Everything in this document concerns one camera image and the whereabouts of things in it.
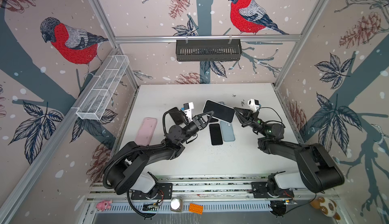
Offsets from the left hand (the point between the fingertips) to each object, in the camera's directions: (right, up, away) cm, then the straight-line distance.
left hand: (216, 113), depth 66 cm
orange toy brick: (-9, -44, +3) cm, 45 cm away
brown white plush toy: (+50, -43, +1) cm, 66 cm away
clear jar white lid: (-17, -37, -4) cm, 41 cm away
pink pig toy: (-52, -43, +3) cm, 68 cm away
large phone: (+11, -15, +30) cm, 35 cm away
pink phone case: (-42, -15, +29) cm, 53 cm away
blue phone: (+3, -16, +28) cm, 32 cm away
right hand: (+9, +1, +4) cm, 10 cm away
